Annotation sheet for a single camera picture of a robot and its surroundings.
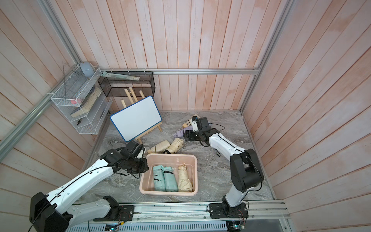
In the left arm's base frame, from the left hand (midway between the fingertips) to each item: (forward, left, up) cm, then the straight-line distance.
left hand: (146, 171), depth 77 cm
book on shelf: (+34, +34, +21) cm, 53 cm away
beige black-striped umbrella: (+19, -4, -9) cm, 21 cm away
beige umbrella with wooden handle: (-6, -21, -5) cm, 22 cm away
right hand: (+25, -24, 0) cm, 34 cm away
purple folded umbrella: (+32, -18, -8) cm, 37 cm away
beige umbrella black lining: (+21, -16, -7) cm, 27 cm away
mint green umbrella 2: (-4, -13, -8) cm, 16 cm away
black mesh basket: (+60, +31, +11) cm, 68 cm away
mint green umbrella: (-1, -6, -8) cm, 10 cm away
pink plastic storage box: (+11, -14, -10) cm, 21 cm away
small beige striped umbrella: (+42, -25, -8) cm, 49 cm away
